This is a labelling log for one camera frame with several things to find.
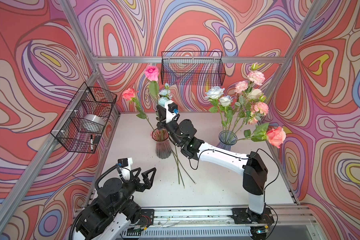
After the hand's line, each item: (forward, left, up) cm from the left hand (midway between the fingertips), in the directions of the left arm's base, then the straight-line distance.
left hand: (150, 169), depth 64 cm
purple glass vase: (+21, -39, -6) cm, 45 cm away
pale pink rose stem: (+9, -12, -24) cm, 28 cm away
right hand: (+22, -3, +15) cm, 27 cm away
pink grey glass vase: (+19, -3, -15) cm, 24 cm away
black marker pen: (+13, +30, +1) cm, 33 cm away
